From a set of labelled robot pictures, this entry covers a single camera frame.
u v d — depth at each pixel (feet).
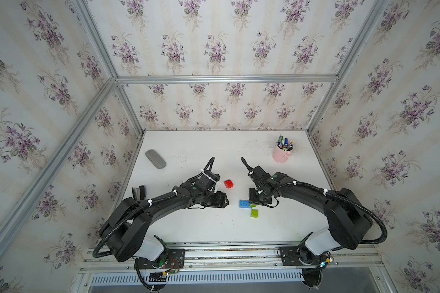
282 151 3.16
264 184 2.15
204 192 2.25
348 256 2.48
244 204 2.84
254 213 2.77
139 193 2.95
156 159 3.42
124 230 1.39
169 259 2.38
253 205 2.82
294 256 2.40
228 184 3.00
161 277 2.35
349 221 1.43
